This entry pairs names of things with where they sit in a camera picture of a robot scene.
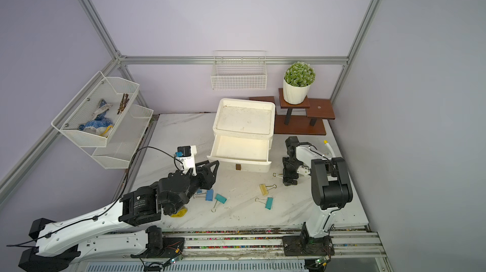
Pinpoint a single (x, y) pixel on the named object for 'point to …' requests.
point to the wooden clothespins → (123, 102)
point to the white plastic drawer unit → (243, 130)
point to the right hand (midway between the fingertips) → (283, 173)
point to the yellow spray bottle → (326, 142)
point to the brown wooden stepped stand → (305, 119)
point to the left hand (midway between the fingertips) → (213, 165)
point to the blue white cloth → (100, 125)
